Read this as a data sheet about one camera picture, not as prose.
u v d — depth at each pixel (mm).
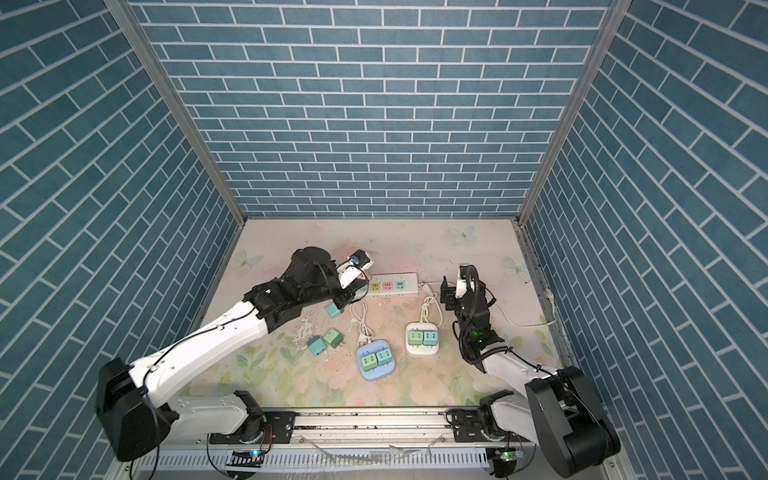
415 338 821
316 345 861
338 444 725
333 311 917
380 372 806
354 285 661
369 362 774
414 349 845
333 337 866
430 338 824
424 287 988
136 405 377
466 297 717
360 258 628
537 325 915
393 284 971
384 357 787
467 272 736
